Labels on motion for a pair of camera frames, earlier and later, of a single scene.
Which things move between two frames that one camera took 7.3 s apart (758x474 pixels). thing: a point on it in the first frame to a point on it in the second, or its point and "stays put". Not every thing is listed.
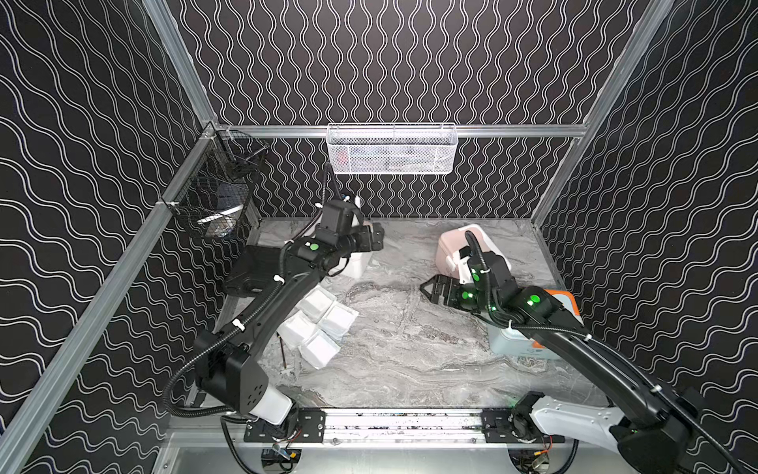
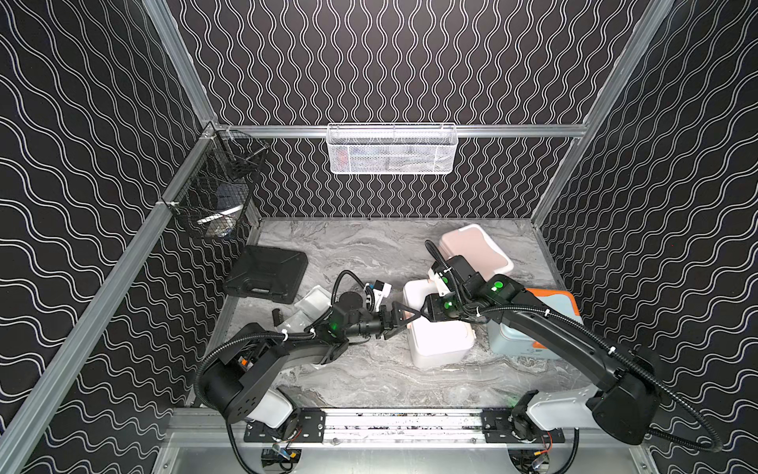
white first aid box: x=357 y=264 to x=434 y=343
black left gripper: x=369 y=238 to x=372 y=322
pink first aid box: x=452 y=240 stays put
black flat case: x=254 y=274 stays put
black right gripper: x=451 y=285 to x=431 y=310
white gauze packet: x=296 y=327 stays put
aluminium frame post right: x=648 y=23 stays put
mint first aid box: x=508 y=339 stays put
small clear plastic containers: x=316 y=303 stays put
